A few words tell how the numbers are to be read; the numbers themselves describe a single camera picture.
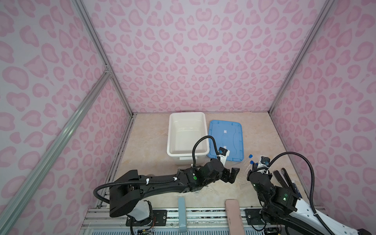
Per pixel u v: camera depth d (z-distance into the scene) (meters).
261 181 0.56
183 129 1.07
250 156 0.78
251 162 0.77
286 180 0.84
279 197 0.55
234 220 0.71
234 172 0.64
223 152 0.63
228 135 1.07
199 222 0.72
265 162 0.64
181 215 0.72
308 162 0.54
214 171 0.53
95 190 0.40
